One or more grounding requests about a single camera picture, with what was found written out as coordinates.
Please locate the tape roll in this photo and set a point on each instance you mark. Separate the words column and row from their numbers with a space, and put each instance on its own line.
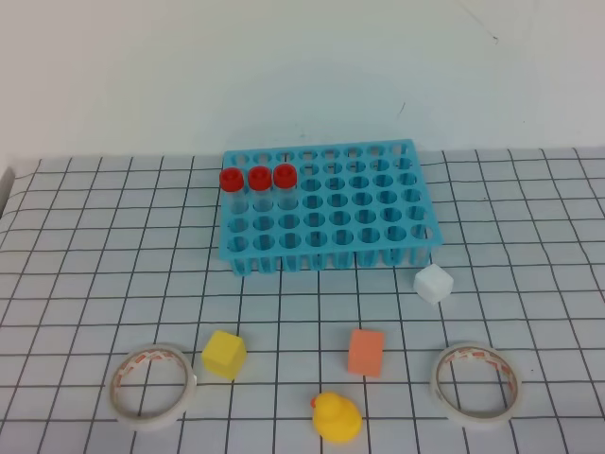
column 475, row 386
column 151, row 388

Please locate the red capped clear test tube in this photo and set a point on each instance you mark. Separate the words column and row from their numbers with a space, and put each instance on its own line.
column 285, row 180

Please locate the right tape roll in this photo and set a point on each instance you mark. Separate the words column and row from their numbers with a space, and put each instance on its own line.
column 475, row 386

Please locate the checkered grid mat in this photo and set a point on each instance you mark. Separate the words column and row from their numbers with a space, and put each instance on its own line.
column 102, row 255

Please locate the orange block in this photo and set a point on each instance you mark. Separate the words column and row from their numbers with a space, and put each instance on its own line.
column 366, row 351

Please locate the blue test tube rack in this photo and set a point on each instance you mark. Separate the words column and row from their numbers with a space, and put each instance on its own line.
column 358, row 204

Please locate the white cube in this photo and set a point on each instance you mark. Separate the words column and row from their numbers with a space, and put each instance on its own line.
column 433, row 284

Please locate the yellow cube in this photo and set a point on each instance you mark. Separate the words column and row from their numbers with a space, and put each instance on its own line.
column 224, row 354

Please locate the yellow rubber duck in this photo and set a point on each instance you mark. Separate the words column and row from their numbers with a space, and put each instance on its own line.
column 335, row 418

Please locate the red capped tube far left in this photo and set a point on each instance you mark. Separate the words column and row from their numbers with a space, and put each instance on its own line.
column 232, row 184

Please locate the left tape roll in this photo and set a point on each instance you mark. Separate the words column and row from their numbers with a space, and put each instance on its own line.
column 151, row 388

